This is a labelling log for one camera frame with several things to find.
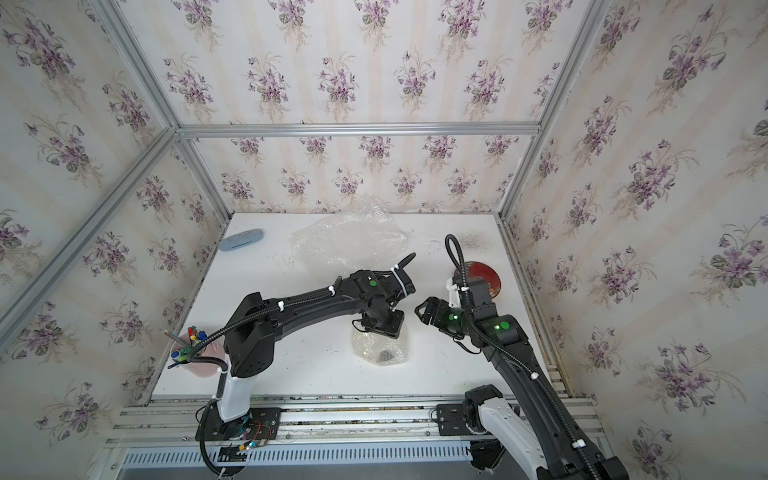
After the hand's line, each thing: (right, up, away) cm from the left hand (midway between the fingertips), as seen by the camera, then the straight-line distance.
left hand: (397, 333), depth 81 cm
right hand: (+9, +6, -5) cm, 12 cm away
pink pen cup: (-49, -3, -3) cm, 49 cm away
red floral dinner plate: (+31, +15, +22) cm, 41 cm away
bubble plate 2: (-5, -4, 0) cm, 7 cm away
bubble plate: (-13, +28, +31) cm, 43 cm away
